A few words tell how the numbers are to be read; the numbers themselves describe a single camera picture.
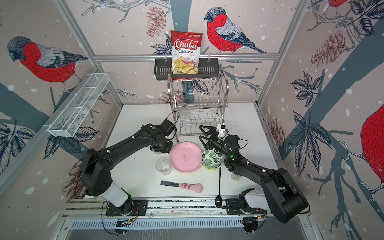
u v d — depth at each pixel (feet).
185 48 2.74
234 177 2.61
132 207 2.35
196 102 4.16
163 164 2.72
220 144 2.31
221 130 2.54
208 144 2.40
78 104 2.58
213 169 2.67
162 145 2.34
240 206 2.39
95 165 1.56
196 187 2.62
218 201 2.49
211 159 2.81
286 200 1.36
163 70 3.09
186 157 2.94
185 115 3.49
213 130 2.34
